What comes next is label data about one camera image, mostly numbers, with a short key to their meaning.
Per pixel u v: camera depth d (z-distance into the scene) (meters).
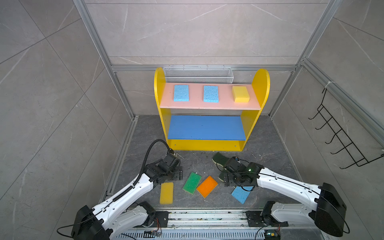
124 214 0.55
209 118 1.01
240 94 0.71
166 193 0.82
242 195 0.80
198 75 0.98
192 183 0.84
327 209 0.39
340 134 0.68
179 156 0.98
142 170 0.53
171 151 0.72
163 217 0.73
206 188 0.83
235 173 0.61
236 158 0.74
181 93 0.73
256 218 0.75
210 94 0.73
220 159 0.92
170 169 0.60
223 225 0.73
